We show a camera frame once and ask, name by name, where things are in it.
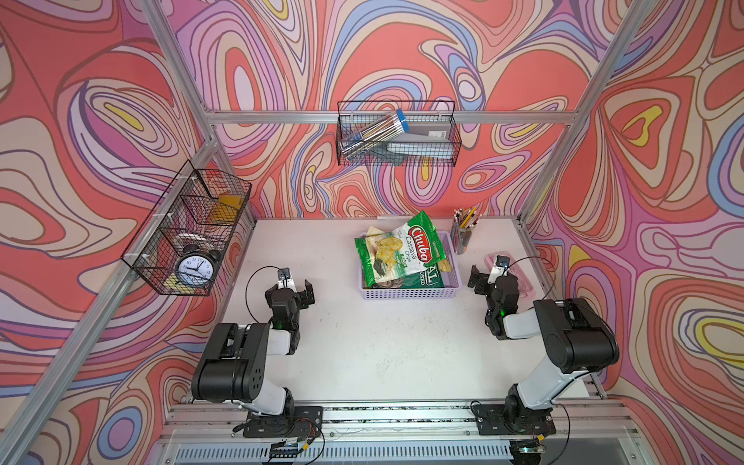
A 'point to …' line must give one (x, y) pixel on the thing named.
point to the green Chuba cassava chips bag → (401, 253)
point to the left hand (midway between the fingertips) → (294, 283)
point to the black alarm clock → (197, 267)
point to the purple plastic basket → (451, 279)
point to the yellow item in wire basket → (225, 210)
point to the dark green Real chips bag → (429, 278)
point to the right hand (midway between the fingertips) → (488, 273)
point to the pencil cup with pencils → (461, 231)
